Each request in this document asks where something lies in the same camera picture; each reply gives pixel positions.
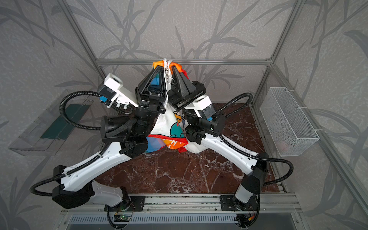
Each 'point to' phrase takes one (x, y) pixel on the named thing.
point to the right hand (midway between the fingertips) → (182, 62)
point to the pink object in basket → (281, 145)
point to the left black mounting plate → (138, 202)
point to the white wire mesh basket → (289, 129)
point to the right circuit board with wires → (242, 220)
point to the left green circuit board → (121, 218)
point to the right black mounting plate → (230, 202)
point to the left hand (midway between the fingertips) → (161, 65)
